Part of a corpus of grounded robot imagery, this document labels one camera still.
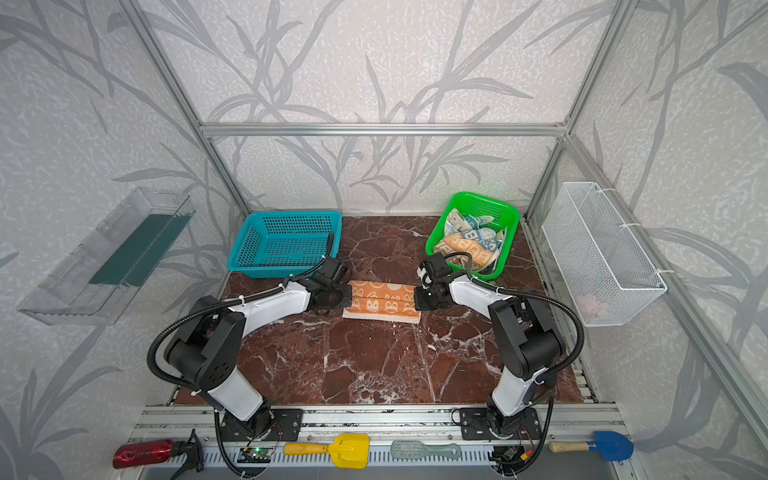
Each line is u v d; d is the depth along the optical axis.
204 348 0.46
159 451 0.67
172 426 0.75
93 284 0.63
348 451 0.69
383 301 0.94
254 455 0.72
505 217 1.12
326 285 0.71
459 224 1.12
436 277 0.75
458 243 1.01
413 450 0.69
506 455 0.76
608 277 0.60
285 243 1.12
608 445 0.73
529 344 0.47
